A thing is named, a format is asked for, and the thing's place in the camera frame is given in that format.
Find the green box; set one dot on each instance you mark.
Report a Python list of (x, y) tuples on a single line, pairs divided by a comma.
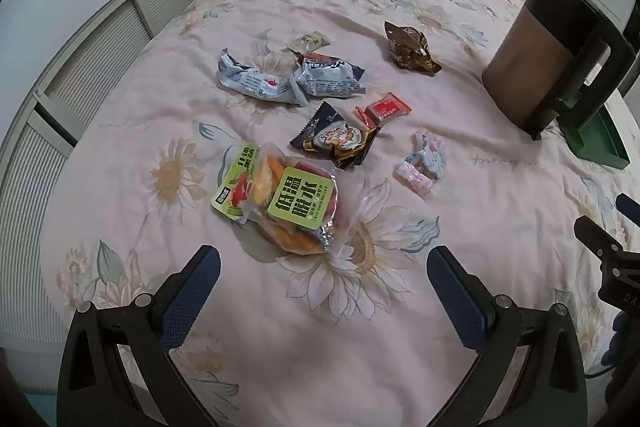
[(600, 139)]

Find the brown trash bin black lid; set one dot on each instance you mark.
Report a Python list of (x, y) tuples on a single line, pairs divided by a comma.
[(540, 57)]

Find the beige small sachet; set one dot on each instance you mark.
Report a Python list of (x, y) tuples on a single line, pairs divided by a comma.
[(312, 41)]

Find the small red snack packet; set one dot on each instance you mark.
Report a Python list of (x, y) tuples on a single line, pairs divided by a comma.
[(382, 109)]

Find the blue white snack packet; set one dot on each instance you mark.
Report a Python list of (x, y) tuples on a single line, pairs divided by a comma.
[(255, 82)]

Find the person's right hand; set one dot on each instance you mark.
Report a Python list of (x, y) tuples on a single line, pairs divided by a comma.
[(616, 337)]

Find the pink white candy packet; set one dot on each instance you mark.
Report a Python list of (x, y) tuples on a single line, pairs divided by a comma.
[(424, 163)]

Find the brown gold snack wrapper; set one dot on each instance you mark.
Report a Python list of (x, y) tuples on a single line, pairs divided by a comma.
[(410, 48)]

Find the green label vegetable chips packet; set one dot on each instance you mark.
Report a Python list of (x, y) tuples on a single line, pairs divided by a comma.
[(282, 199)]

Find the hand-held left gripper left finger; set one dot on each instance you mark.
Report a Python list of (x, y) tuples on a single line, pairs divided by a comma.
[(192, 297)]

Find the blue chocolate cake snack packet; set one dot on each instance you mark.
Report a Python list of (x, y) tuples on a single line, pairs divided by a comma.
[(330, 74)]

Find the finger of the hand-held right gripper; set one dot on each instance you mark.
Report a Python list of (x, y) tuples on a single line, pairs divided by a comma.
[(629, 206), (597, 237)]

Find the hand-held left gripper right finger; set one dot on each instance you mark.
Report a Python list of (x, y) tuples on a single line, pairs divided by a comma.
[(457, 297)]

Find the floral bed blanket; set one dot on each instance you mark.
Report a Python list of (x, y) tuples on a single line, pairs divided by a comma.
[(400, 232)]

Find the dark brown cookie packet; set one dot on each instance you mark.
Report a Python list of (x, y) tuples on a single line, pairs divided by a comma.
[(335, 139)]

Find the white slatted radiator cover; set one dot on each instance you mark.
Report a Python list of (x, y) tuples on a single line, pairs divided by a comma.
[(100, 57)]

